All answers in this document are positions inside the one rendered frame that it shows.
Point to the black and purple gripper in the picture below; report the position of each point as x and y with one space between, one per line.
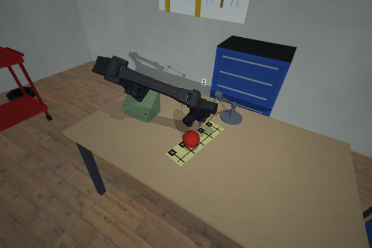
206 115

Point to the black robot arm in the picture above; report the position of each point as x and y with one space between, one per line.
137 85

